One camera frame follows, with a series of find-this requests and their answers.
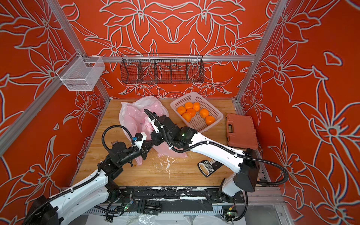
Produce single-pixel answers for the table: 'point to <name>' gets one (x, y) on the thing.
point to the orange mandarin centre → (191, 111)
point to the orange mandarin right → (209, 120)
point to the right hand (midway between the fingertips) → (151, 130)
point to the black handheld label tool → (207, 168)
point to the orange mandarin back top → (196, 106)
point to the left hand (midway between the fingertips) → (155, 140)
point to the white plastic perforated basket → (197, 122)
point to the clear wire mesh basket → (81, 73)
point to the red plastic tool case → (241, 131)
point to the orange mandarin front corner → (204, 113)
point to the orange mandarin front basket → (187, 116)
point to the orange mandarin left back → (189, 105)
